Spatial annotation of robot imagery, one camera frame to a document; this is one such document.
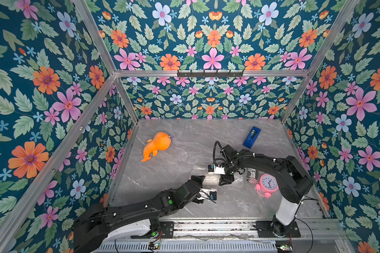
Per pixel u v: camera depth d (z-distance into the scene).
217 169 0.80
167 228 0.74
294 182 0.48
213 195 0.65
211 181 0.84
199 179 0.70
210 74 0.93
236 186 0.86
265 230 0.72
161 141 0.99
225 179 0.79
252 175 0.88
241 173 0.76
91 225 0.46
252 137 1.04
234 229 0.75
